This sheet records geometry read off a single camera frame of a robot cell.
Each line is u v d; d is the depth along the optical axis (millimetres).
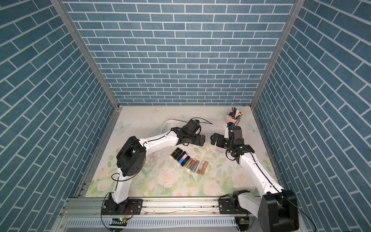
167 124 1025
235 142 632
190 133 725
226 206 737
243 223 727
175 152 917
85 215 722
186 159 905
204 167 866
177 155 912
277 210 418
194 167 865
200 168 865
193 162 889
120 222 722
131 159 517
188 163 886
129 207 735
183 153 926
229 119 997
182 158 903
